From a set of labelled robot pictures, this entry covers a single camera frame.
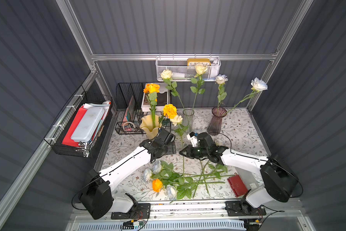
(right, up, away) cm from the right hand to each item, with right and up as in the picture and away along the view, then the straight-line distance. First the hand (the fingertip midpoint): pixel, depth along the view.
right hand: (182, 151), depth 81 cm
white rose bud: (-3, +18, +9) cm, 20 cm away
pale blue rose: (-15, -10, +1) cm, 18 cm away
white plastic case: (-47, +16, -11) cm, 51 cm away
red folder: (-54, +9, -16) cm, 57 cm away
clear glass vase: (+5, +19, +12) cm, 23 cm away
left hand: (-7, +2, 0) cm, 7 cm away
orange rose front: (-14, -18, -3) cm, 23 cm away
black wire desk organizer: (-45, +40, +31) cm, 67 cm away
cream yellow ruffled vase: (-22, +15, +7) cm, 27 cm away
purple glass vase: (+24, +14, +18) cm, 33 cm away
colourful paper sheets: (-39, +22, +27) cm, 52 cm away
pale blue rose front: (-6, -20, -6) cm, 22 cm away
